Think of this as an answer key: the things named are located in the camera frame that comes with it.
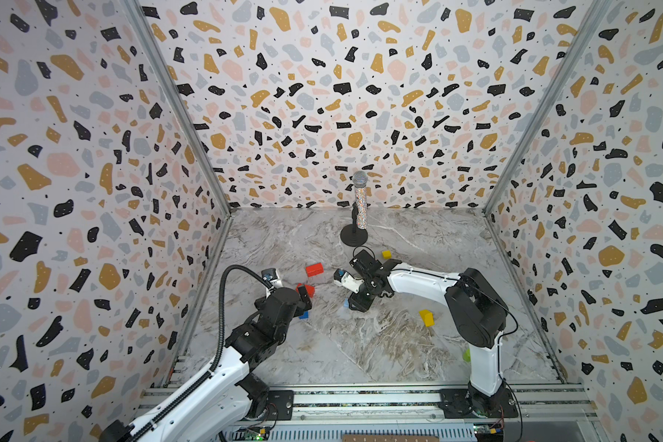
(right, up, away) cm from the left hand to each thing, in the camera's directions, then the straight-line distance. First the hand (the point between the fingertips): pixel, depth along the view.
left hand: (293, 286), depth 78 cm
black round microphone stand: (+17, +15, +33) cm, 40 cm away
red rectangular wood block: (+3, +2, +24) cm, 24 cm away
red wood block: (+2, -5, +20) cm, 21 cm away
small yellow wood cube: (+30, +7, +28) cm, 42 cm away
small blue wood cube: (+2, -12, +11) cm, 16 cm away
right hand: (+16, -6, +13) cm, 21 cm away
